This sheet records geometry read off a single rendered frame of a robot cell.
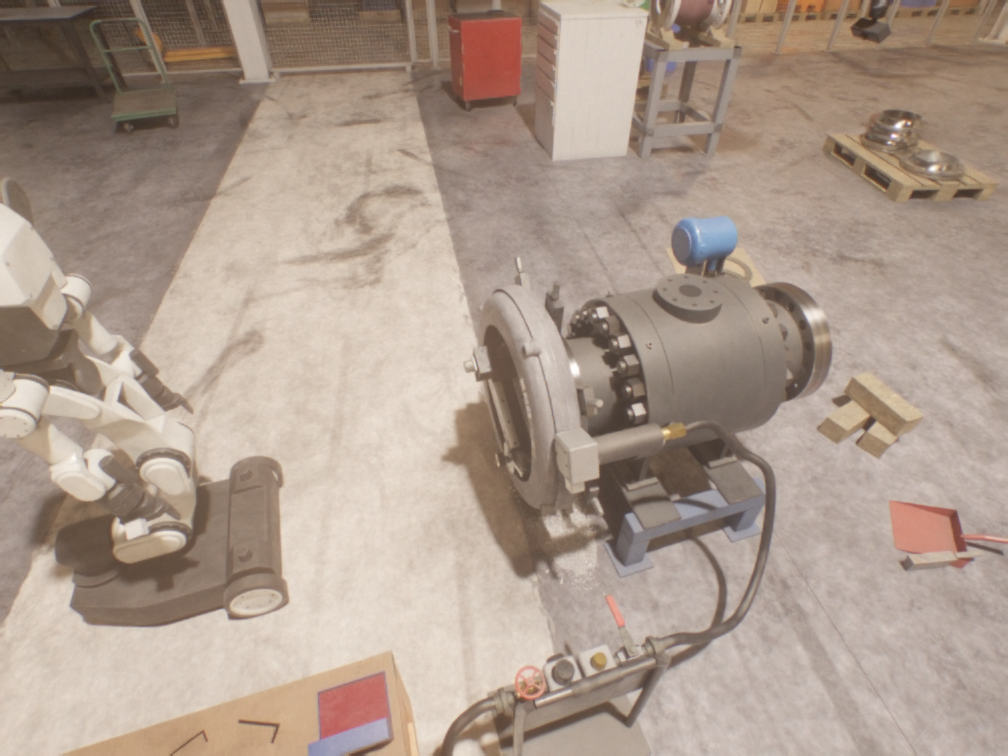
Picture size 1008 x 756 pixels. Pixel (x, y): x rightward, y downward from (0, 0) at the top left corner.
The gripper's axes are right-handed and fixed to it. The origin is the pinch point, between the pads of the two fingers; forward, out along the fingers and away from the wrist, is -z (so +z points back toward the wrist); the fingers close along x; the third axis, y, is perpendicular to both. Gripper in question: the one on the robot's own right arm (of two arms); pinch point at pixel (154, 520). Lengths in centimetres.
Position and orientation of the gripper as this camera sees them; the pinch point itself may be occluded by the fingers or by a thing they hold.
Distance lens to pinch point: 181.8
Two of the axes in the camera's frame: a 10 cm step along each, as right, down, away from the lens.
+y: -3.3, -6.4, 6.9
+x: 9.3, -3.6, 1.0
